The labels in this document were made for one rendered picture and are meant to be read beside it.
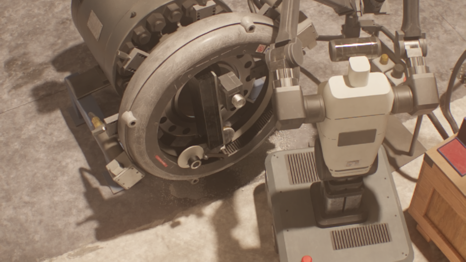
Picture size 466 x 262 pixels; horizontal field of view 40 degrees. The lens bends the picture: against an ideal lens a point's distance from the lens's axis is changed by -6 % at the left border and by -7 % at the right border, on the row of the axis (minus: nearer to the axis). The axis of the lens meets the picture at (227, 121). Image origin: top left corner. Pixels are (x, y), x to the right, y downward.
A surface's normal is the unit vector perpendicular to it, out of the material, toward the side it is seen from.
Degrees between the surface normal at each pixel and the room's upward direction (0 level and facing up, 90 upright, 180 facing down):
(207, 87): 90
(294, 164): 0
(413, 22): 67
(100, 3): 44
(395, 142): 0
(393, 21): 0
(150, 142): 90
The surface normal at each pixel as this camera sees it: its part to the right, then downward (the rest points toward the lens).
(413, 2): 0.07, 0.43
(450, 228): -0.87, 0.40
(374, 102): 0.10, 0.75
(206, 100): 0.50, 0.64
